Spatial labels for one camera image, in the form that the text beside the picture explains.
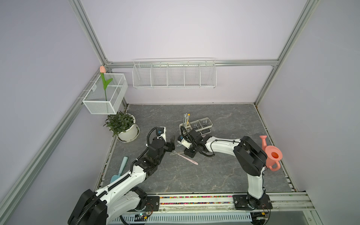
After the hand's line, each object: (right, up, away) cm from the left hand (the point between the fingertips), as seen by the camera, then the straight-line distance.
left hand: (169, 136), depth 82 cm
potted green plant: (-30, +6, +5) cm, 31 cm away
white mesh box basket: (-38, +20, -9) cm, 44 cm away
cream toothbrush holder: (+22, +5, +17) cm, 28 cm away
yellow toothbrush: (+12, +13, +10) cm, 20 cm away
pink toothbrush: (+11, -16, +7) cm, 21 cm away
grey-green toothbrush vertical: (+9, +12, +8) cm, 17 cm away
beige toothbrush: (+1, -12, +8) cm, 15 cm away
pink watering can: (+63, -11, +1) cm, 64 cm away
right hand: (+10, -11, +12) cm, 19 cm away
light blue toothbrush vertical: (+11, +10, +10) cm, 18 cm away
